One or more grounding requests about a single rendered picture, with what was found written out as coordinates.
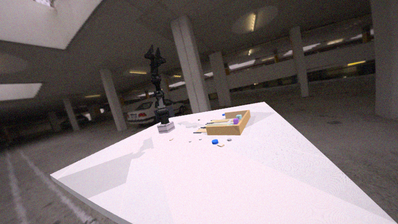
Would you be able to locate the tan open wooden box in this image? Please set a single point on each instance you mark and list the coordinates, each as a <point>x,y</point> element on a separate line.
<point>229,123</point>

